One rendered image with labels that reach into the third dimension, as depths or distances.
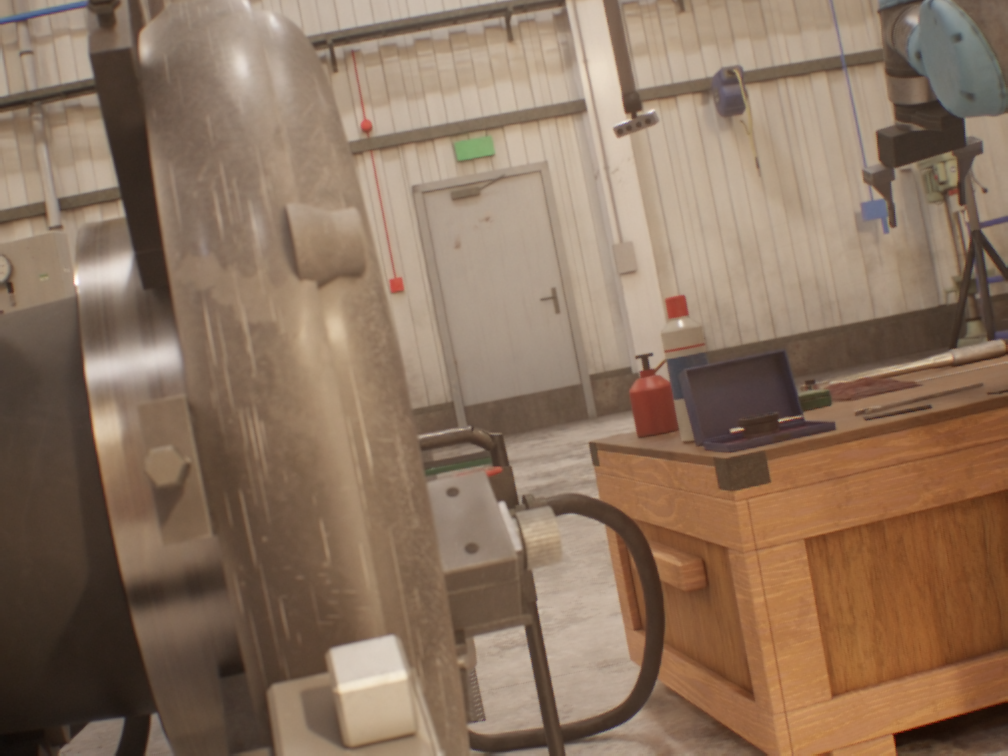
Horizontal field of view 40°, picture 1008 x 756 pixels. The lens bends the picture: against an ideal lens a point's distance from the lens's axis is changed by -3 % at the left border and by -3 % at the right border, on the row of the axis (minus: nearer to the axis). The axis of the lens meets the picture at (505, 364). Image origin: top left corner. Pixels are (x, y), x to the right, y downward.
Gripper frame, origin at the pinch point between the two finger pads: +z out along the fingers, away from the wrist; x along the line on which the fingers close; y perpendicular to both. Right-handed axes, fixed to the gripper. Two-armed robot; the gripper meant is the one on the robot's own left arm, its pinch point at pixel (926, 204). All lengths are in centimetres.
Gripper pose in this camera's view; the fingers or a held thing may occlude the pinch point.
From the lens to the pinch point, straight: 226.5
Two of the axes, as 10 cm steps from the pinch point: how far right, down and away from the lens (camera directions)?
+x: -9.3, 3.0, -1.9
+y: -3.0, -3.6, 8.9
